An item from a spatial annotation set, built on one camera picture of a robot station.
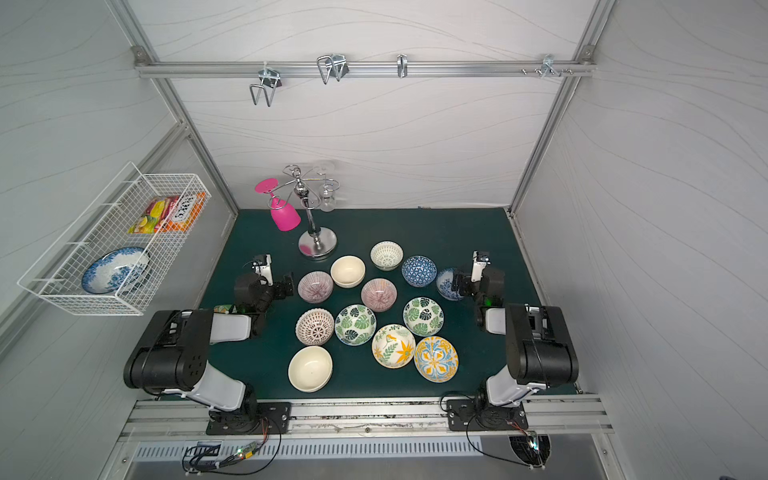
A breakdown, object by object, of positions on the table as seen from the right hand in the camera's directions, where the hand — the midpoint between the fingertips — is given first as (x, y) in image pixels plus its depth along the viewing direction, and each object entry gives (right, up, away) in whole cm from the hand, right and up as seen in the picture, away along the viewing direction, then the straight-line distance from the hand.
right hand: (473, 268), depth 95 cm
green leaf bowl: (-37, -16, -7) cm, 41 cm away
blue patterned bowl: (-17, -2, +6) cm, 18 cm away
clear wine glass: (-49, +25, +8) cm, 56 cm away
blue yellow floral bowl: (-14, -24, -13) cm, 31 cm away
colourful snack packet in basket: (-82, +16, -22) cm, 86 cm away
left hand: (-63, -1, -1) cm, 63 cm away
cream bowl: (-49, -26, -15) cm, 57 cm away
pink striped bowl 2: (-31, -8, 0) cm, 32 cm away
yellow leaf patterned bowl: (-26, -21, -11) cm, 35 cm away
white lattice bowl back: (-28, +4, +9) cm, 30 cm away
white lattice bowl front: (-50, -17, -7) cm, 53 cm away
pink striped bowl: (-51, -6, +1) cm, 52 cm away
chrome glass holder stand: (-52, +25, -5) cm, 58 cm away
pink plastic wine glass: (-63, +18, +4) cm, 66 cm away
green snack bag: (-79, -12, -5) cm, 80 cm away
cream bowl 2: (-41, -1, +5) cm, 42 cm away
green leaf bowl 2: (-17, -14, -5) cm, 22 cm away
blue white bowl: (-9, -6, +2) cm, 11 cm away
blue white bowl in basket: (-86, +3, -32) cm, 92 cm away
